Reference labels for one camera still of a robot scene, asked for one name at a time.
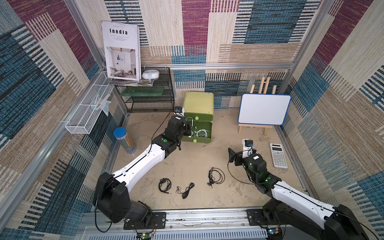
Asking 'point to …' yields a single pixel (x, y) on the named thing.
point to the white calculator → (278, 156)
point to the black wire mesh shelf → (155, 104)
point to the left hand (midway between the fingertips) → (186, 120)
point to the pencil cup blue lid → (120, 133)
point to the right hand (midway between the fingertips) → (237, 146)
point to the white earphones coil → (192, 124)
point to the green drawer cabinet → (200, 106)
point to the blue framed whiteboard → (264, 109)
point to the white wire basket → (84, 117)
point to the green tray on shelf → (142, 91)
